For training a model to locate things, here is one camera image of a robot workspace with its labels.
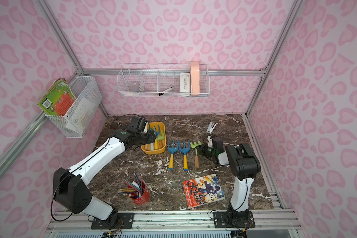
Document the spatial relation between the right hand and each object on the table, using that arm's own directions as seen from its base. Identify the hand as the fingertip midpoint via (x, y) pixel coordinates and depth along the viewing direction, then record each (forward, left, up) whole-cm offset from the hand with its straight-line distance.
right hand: (195, 145), depth 99 cm
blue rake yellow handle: (-3, +15, -1) cm, 16 cm away
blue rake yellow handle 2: (-3, +7, -1) cm, 8 cm away
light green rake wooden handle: (+1, +1, -1) cm, 2 cm away
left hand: (-4, +24, +17) cm, 30 cm away
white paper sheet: (+3, +64, +26) cm, 69 cm away
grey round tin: (+26, +39, +28) cm, 55 cm away
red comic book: (-28, -4, -1) cm, 29 cm away
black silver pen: (+27, +17, +25) cm, 41 cm away
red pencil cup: (-34, +28, +7) cm, 45 cm away
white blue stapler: (+17, -12, -1) cm, 21 cm away
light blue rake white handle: (-10, +24, +18) cm, 31 cm away
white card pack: (+25, +7, +32) cm, 41 cm away
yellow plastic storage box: (+15, +26, 0) cm, 31 cm away
